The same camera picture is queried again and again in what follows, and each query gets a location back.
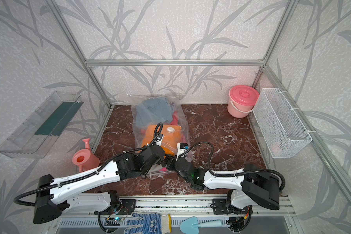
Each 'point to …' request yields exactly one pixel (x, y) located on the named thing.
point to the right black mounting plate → (219, 207)
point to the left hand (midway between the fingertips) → (160, 148)
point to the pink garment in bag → (176, 120)
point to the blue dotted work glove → (152, 223)
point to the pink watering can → (85, 159)
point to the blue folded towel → (151, 111)
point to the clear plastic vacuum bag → (177, 106)
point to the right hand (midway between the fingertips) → (164, 155)
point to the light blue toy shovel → (190, 225)
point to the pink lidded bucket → (242, 99)
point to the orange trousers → (169, 137)
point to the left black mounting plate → (127, 206)
